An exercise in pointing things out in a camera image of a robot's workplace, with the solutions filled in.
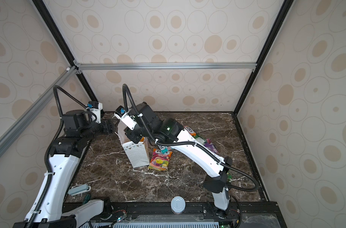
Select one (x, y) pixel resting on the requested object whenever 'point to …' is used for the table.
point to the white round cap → (178, 205)
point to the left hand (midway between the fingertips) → (115, 117)
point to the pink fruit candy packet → (159, 161)
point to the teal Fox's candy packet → (163, 149)
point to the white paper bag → (137, 153)
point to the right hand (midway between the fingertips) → (127, 128)
